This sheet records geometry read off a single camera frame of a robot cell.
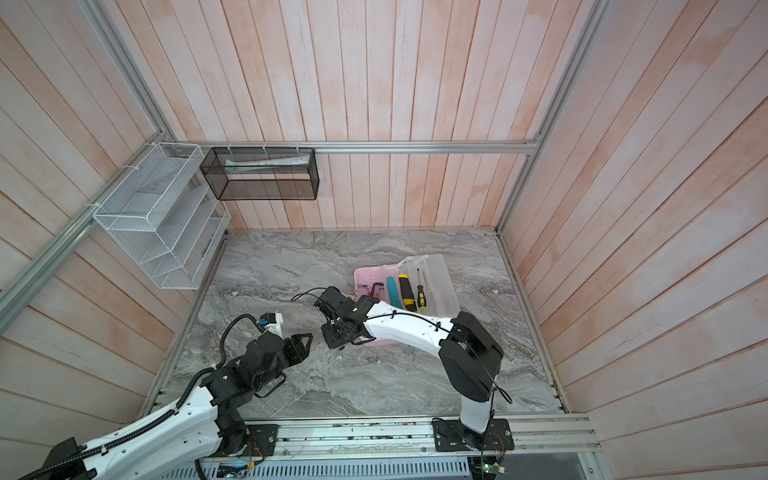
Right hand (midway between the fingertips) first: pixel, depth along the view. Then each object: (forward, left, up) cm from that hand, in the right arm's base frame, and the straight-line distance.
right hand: (332, 336), depth 84 cm
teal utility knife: (+15, -18, -1) cm, 23 cm away
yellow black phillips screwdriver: (+9, -25, +5) cm, 27 cm away
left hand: (-3, +6, +1) cm, 7 cm away
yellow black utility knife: (+11, -22, +2) cm, 25 cm away
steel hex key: (+21, -11, -6) cm, 25 cm away
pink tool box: (+16, -26, +3) cm, 31 cm away
